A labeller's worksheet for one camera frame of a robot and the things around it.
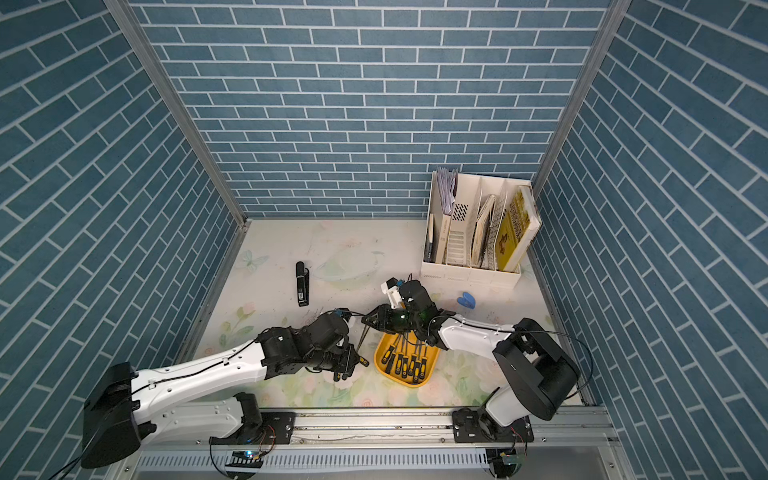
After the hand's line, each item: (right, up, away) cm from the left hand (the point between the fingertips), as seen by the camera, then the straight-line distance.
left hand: (366, 366), depth 75 cm
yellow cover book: (+45, +36, +16) cm, 60 cm away
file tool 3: (+15, -3, +10) cm, 18 cm away
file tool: (+8, -2, +10) cm, 13 cm away
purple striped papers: (+23, +50, +16) cm, 57 cm away
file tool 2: (+12, -3, +10) cm, 16 cm away
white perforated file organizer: (+33, +35, +21) cm, 53 cm away
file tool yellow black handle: (+6, 0, +11) cm, 13 cm away
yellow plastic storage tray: (+5, +3, +12) cm, 13 cm away
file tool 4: (+10, -3, +10) cm, 14 cm away
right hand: (-1, +9, +6) cm, 11 cm away
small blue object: (+30, +13, +21) cm, 39 cm away
